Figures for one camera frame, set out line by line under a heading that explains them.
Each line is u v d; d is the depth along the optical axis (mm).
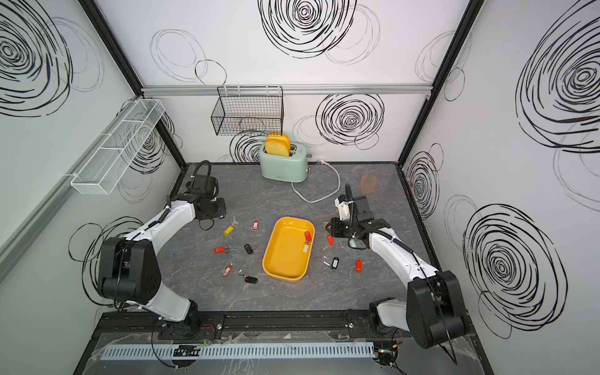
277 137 1018
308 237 937
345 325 749
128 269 444
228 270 851
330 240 937
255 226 965
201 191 708
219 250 910
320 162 1219
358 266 871
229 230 962
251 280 831
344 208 787
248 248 913
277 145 991
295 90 905
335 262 868
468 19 737
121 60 811
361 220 667
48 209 577
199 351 701
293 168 1055
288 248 910
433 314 408
